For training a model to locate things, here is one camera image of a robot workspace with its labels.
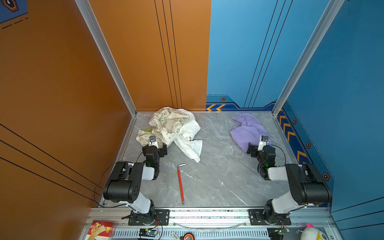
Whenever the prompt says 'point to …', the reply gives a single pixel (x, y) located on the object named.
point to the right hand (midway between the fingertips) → (256, 143)
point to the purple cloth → (248, 129)
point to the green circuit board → (147, 232)
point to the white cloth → (183, 140)
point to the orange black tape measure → (188, 236)
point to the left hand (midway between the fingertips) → (155, 142)
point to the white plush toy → (311, 233)
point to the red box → (110, 227)
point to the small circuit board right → (283, 230)
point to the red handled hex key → (179, 165)
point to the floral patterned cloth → (163, 124)
